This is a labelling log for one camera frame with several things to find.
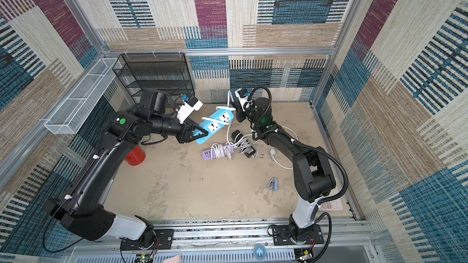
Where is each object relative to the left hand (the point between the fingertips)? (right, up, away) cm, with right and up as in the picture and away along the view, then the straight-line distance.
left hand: (205, 131), depth 64 cm
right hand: (+11, +12, +23) cm, 28 cm away
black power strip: (+17, -12, +30) cm, 36 cm away
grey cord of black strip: (+14, -8, +31) cm, 35 cm away
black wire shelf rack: (-29, +31, +41) cm, 59 cm away
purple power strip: (-4, -13, +28) cm, 31 cm away
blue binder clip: (+28, -25, +21) cm, 43 cm away
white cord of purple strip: (+2, -11, +28) cm, 30 cm away
